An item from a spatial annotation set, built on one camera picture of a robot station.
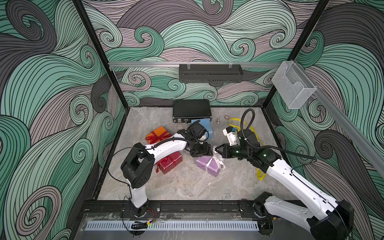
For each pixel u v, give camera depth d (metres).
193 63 0.93
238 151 0.62
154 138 0.92
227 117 1.14
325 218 0.40
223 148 0.65
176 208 0.75
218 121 1.10
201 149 0.74
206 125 1.04
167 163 0.82
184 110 1.14
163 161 0.82
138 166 0.46
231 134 0.68
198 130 0.69
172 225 0.70
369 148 0.52
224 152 0.65
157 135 0.93
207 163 0.80
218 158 0.81
